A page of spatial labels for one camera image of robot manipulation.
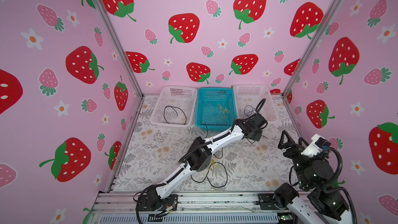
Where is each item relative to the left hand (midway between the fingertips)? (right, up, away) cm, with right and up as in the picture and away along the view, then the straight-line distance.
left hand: (259, 135), depth 89 cm
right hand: (+4, +5, -26) cm, 27 cm away
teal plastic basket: (-23, +15, +25) cm, 38 cm away
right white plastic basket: (+1, +24, +30) cm, 38 cm away
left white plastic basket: (-53, +17, +24) cm, 61 cm away
